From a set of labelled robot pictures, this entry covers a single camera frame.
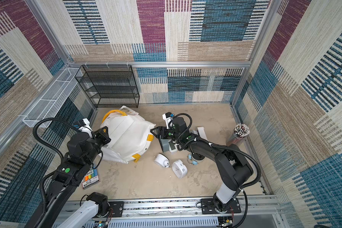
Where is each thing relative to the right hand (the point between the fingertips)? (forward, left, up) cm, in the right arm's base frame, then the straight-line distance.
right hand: (156, 132), depth 84 cm
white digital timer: (-2, -9, -13) cm, 16 cm away
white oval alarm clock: (-18, -13, -8) cm, 24 cm away
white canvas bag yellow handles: (+5, +18, -9) cm, 21 cm away
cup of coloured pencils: (-1, -48, +1) cm, 48 cm away
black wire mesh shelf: (+41, +38, +3) cm, 56 cm away
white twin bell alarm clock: (-13, -3, -10) cm, 17 cm away
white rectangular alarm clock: (+6, -29, -10) cm, 31 cm away
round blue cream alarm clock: (-11, -20, -15) cm, 27 cm away
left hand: (-6, +21, +15) cm, 26 cm away
